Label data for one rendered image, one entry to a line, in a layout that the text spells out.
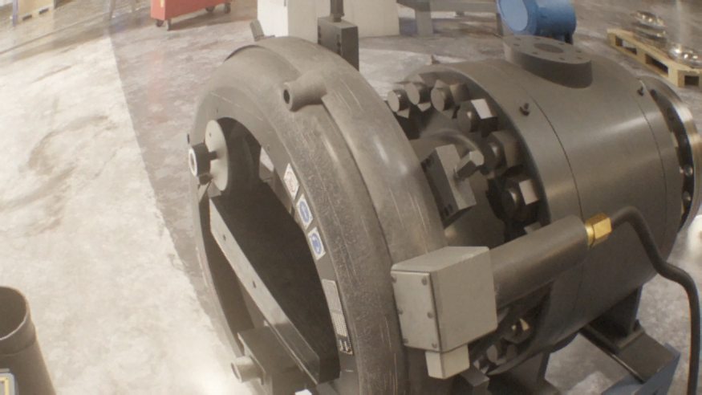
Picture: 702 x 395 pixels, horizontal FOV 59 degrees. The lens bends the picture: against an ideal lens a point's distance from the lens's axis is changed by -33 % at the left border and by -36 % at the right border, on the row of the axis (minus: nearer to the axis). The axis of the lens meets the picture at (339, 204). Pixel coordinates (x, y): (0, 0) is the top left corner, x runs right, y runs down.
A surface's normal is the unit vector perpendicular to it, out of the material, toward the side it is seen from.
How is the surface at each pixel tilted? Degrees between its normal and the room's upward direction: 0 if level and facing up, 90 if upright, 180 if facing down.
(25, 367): 93
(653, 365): 0
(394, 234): 55
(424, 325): 90
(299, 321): 13
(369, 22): 90
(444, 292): 67
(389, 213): 51
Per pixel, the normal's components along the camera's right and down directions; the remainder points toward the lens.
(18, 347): 0.83, 0.25
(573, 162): 0.32, -0.32
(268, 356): 0.05, -0.80
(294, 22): 0.36, 0.38
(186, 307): -0.05, -0.91
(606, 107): 0.21, -0.57
